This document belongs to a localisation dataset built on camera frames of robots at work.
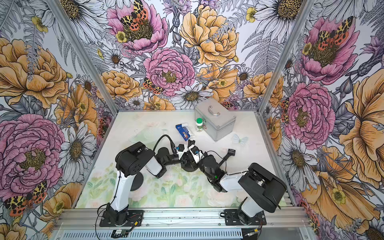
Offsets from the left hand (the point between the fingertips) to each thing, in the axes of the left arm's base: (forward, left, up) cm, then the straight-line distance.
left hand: (196, 157), depth 90 cm
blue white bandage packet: (+21, +8, -2) cm, 23 cm away
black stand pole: (+5, -21, -4) cm, 22 cm away
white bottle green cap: (+23, -2, +3) cm, 24 cm away
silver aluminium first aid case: (+20, -14, +9) cm, 26 cm away
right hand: (0, +4, +5) cm, 6 cm away
